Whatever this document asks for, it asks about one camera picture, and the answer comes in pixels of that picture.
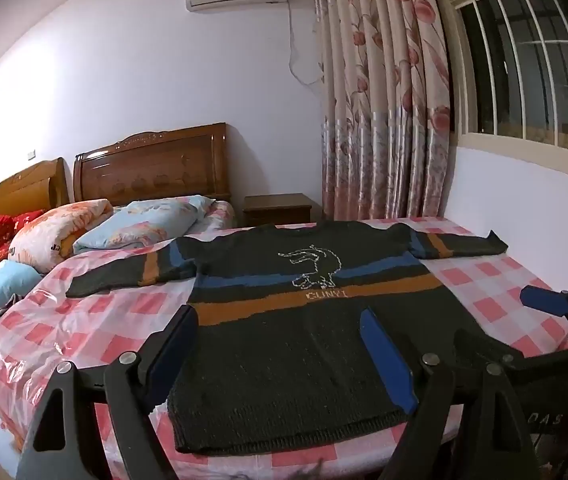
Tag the dark green striped knit sweater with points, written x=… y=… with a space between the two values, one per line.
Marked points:
x=289 y=360

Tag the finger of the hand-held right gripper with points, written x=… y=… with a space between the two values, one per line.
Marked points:
x=543 y=301
x=478 y=345

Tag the pink floral curtain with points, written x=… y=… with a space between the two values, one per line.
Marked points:
x=378 y=110

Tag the large wooden headboard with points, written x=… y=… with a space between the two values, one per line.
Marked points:
x=154 y=170

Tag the small wooden headboard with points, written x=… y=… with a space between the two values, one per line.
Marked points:
x=29 y=190

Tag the brown wooden nightstand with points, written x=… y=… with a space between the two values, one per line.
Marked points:
x=278 y=209

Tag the light blue floral pillow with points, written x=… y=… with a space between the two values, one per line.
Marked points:
x=139 y=222

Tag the pink checkered bed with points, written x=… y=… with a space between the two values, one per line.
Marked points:
x=473 y=280

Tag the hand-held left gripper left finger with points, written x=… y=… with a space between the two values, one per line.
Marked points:
x=174 y=355

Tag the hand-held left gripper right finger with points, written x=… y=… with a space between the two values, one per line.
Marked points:
x=386 y=360

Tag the orange floral pillow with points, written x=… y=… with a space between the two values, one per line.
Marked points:
x=49 y=240

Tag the white window grille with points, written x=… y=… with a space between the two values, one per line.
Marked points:
x=513 y=60

